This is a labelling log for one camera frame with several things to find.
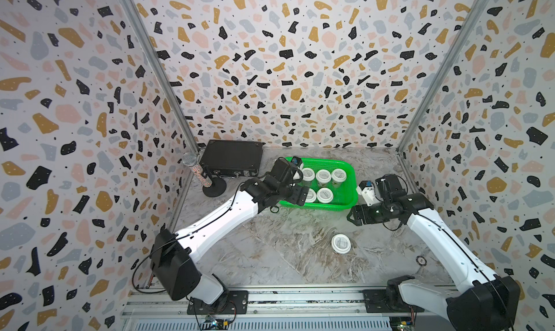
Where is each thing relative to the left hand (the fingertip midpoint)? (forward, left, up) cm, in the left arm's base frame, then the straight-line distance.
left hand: (299, 186), depth 78 cm
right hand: (-8, -21, -8) cm, 24 cm away
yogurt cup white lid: (+6, -6, -15) cm, 17 cm away
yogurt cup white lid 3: (-15, -16, -17) cm, 27 cm away
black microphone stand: (+12, +36, -17) cm, 42 cm away
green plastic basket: (+17, -17, -22) cm, 32 cm away
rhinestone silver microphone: (+8, +40, +6) cm, 41 cm away
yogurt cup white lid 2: (+6, -12, -16) cm, 21 cm away
